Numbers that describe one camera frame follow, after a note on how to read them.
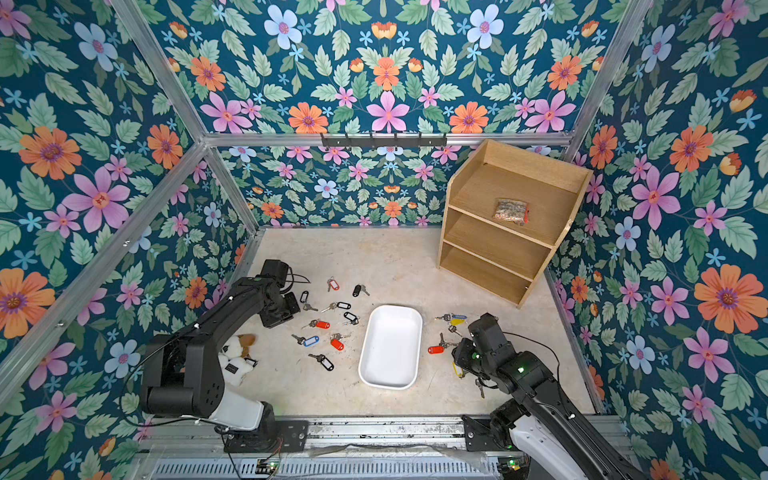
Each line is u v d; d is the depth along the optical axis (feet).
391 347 2.89
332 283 3.40
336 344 2.95
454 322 3.06
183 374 1.44
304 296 3.31
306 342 2.95
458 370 2.75
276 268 2.40
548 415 1.55
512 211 2.56
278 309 2.44
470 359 2.19
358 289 3.33
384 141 3.06
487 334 1.89
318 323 3.06
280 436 2.40
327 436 2.46
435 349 2.91
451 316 3.14
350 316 3.14
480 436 2.41
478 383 2.10
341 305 3.23
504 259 2.98
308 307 3.21
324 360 2.83
